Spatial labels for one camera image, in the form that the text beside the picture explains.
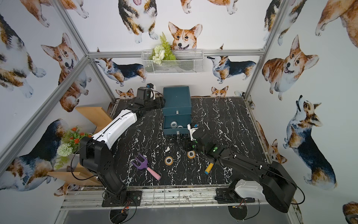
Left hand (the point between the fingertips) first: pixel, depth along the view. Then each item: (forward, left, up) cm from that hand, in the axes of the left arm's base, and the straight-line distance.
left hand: (160, 96), depth 87 cm
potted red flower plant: (-33, +43, -4) cm, 54 cm away
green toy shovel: (-37, -28, -23) cm, 52 cm away
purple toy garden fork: (-33, +11, -26) cm, 44 cm away
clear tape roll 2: (-11, -11, -17) cm, 24 cm away
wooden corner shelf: (-12, +36, -4) cm, 38 cm away
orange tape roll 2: (-27, -19, -25) cm, 42 cm away
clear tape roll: (-10, -7, -17) cm, 21 cm away
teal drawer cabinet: (-6, -10, -7) cm, 13 cm away
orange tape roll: (-31, -4, -26) cm, 40 cm away
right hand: (-23, -15, -9) cm, 29 cm away
